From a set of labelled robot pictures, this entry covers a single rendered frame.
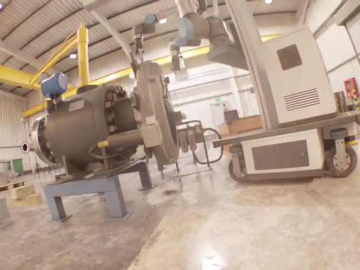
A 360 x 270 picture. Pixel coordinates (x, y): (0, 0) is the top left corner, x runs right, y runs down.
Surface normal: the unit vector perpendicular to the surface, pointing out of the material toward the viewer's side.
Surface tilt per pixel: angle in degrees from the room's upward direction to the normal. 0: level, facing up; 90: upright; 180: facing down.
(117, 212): 90
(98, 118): 89
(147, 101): 89
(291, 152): 90
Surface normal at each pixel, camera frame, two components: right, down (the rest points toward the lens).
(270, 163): -0.73, 0.13
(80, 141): 0.01, 0.38
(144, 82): -0.12, -0.33
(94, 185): -0.07, -0.01
